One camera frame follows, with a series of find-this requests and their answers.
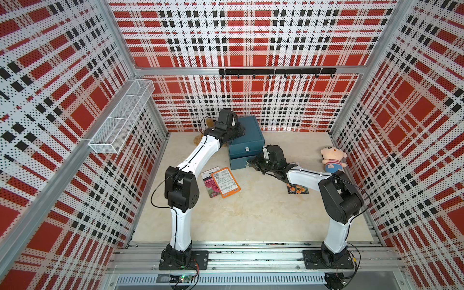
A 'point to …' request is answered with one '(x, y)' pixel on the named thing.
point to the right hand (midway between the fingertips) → (248, 159)
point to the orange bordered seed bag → (226, 183)
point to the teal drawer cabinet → (248, 145)
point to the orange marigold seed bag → (297, 189)
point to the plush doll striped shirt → (333, 157)
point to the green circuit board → (184, 279)
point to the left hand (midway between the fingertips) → (246, 129)
